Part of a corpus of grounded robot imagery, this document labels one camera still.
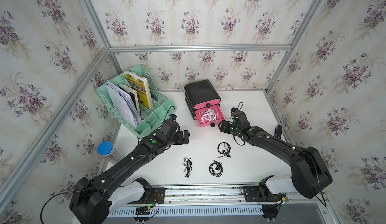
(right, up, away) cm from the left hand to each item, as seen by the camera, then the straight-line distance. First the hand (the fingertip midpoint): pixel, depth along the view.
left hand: (184, 135), depth 79 cm
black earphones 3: (+2, -17, +5) cm, 18 cm away
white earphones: (+11, +7, +16) cm, 21 cm away
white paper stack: (-32, +17, -2) cm, 36 cm away
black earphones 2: (+17, -19, +3) cm, 26 cm away
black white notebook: (-32, +22, +12) cm, 40 cm away
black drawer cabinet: (+8, +25, +20) cm, 33 cm away
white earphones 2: (+16, +10, +16) cm, 25 cm away
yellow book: (-28, +29, +12) cm, 42 cm away
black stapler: (+59, -1, +15) cm, 60 cm away
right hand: (+22, +4, +9) cm, 25 cm away
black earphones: (+23, -10, +10) cm, 27 cm away
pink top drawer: (+14, +17, +13) cm, 26 cm away
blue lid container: (-37, -5, -9) cm, 38 cm away
